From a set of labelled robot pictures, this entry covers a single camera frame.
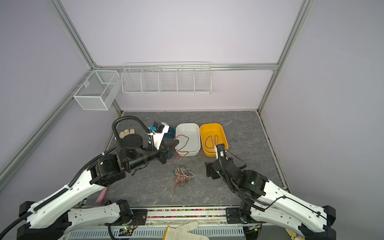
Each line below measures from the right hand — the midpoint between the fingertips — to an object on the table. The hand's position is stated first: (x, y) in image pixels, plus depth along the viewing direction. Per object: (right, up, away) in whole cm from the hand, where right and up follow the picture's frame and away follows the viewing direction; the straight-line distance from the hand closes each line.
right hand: (213, 162), depth 70 cm
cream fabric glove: (-61, +11, +35) cm, 72 cm away
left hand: (-16, +10, -12) cm, 22 cm away
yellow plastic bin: (+3, +11, +35) cm, 37 cm away
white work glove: (-15, -33, -1) cm, 36 cm away
